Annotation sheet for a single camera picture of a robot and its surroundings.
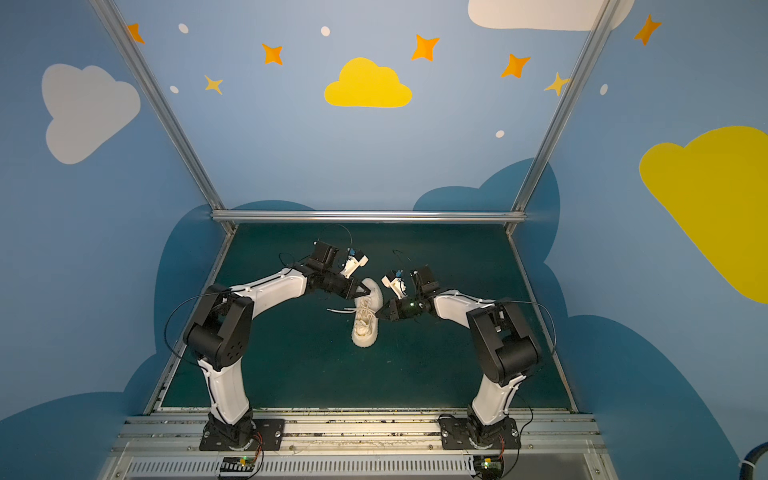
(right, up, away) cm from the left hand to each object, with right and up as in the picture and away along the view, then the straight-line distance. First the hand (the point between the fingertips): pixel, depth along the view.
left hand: (367, 288), depth 92 cm
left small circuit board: (-31, -42, -19) cm, 56 cm away
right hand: (+4, -7, -3) cm, 9 cm away
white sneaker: (0, -9, -8) cm, 13 cm away
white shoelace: (-6, -7, +3) cm, 10 cm away
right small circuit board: (+32, -43, -19) cm, 56 cm away
